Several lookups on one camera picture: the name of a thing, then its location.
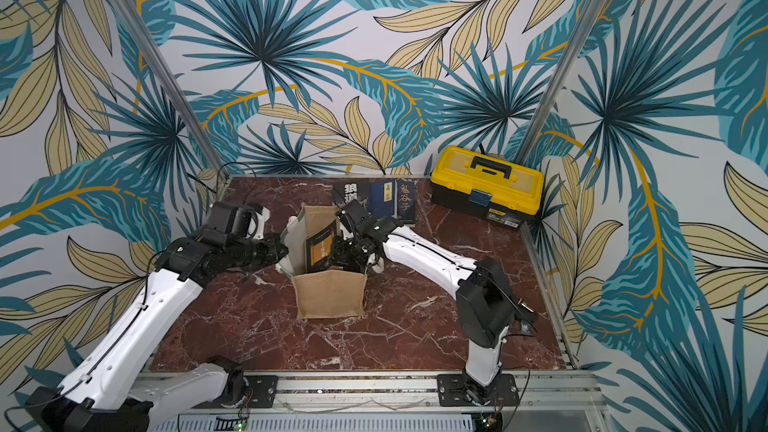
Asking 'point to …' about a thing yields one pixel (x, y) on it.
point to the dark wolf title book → (345, 190)
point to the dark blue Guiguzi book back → (406, 201)
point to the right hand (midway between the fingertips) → (329, 260)
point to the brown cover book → (319, 248)
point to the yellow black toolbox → (499, 191)
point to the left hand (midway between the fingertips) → (286, 254)
